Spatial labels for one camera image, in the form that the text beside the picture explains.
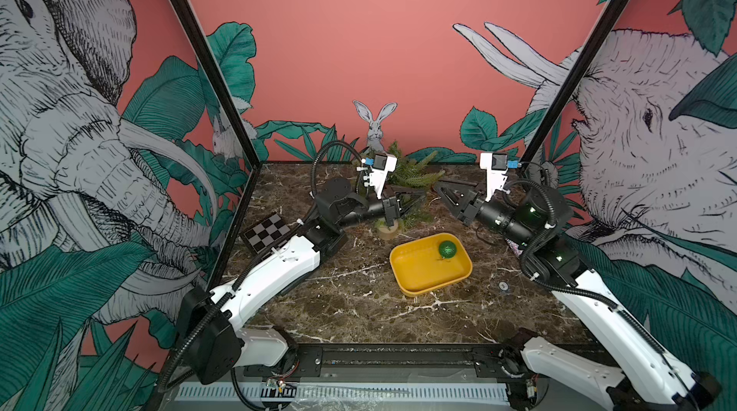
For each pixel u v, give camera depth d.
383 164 0.56
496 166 0.50
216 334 0.38
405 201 0.59
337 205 0.51
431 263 0.93
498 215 0.51
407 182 0.72
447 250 0.91
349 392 0.70
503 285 0.88
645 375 0.38
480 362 0.74
